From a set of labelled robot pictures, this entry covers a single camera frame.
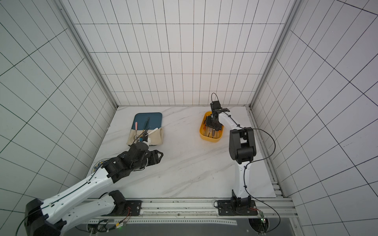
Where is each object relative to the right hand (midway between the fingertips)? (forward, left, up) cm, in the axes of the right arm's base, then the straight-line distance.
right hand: (205, 123), depth 101 cm
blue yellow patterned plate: (-33, +63, 0) cm, 71 cm away
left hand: (-31, +26, +8) cm, 41 cm away
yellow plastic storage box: (-10, 0, -3) cm, 11 cm away
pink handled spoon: (-11, +48, -4) cm, 50 cm away
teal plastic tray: (+4, +38, -4) cm, 38 cm away
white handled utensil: (-7, +38, -2) cm, 38 cm away
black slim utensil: (0, +43, -4) cm, 43 cm away
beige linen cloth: (-13, +33, -1) cm, 35 cm away
